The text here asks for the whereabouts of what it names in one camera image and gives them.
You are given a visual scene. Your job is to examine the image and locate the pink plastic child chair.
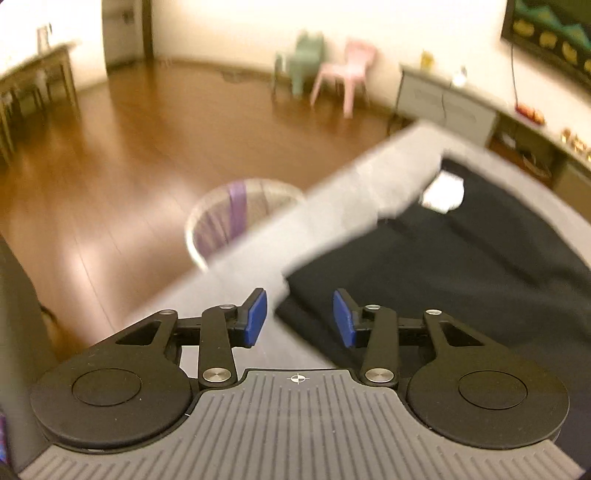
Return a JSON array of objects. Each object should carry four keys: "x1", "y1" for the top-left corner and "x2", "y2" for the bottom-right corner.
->
[{"x1": 310, "y1": 40, "x2": 378, "y2": 119}]

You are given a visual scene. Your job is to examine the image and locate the red fruit plate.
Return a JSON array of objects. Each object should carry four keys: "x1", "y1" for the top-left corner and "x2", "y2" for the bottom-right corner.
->
[{"x1": 515, "y1": 103, "x2": 546, "y2": 126}]

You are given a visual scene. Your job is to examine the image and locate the black trousers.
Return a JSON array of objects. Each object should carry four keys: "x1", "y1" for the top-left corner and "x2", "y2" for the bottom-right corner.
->
[{"x1": 276, "y1": 158, "x2": 590, "y2": 466}]

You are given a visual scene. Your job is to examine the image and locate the white wire waste basket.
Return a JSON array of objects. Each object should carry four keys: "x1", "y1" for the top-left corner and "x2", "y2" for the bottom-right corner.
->
[{"x1": 184, "y1": 178, "x2": 304, "y2": 271}]

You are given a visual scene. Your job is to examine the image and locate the green plastic child chair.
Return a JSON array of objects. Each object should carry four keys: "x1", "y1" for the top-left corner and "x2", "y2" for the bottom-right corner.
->
[{"x1": 270, "y1": 31, "x2": 325, "y2": 98}]

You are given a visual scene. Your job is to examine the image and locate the long grey TV cabinet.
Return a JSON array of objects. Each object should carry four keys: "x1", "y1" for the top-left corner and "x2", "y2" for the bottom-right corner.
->
[{"x1": 389, "y1": 64, "x2": 590, "y2": 217}]

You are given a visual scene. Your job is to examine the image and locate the dark patterned wall tapestry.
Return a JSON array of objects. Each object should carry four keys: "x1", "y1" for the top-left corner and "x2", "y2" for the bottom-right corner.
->
[{"x1": 501, "y1": 0, "x2": 591, "y2": 90}]

